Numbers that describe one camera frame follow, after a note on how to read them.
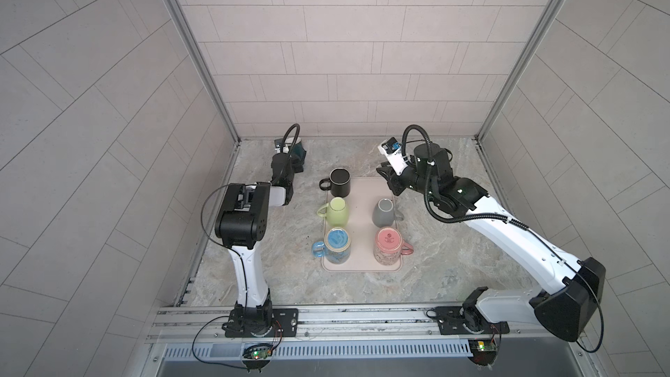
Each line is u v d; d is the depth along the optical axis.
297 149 0.99
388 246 0.74
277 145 0.84
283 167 0.73
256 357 0.64
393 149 0.60
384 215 0.86
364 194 0.97
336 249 0.75
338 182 0.92
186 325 0.71
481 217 0.48
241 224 0.52
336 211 0.83
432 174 0.53
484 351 0.68
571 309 0.37
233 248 0.54
